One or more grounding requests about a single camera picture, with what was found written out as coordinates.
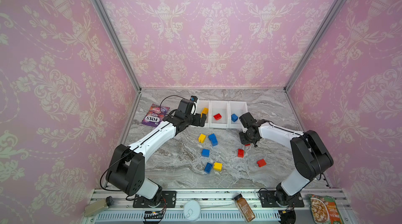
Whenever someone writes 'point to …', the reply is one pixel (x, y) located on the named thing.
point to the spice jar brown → (246, 210)
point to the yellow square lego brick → (201, 138)
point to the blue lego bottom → (208, 168)
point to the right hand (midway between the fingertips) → (245, 139)
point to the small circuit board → (153, 214)
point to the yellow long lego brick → (204, 111)
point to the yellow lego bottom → (218, 166)
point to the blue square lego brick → (212, 137)
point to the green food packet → (324, 210)
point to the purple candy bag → (155, 115)
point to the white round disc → (192, 210)
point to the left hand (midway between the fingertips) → (199, 116)
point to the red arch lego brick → (247, 145)
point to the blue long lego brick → (214, 143)
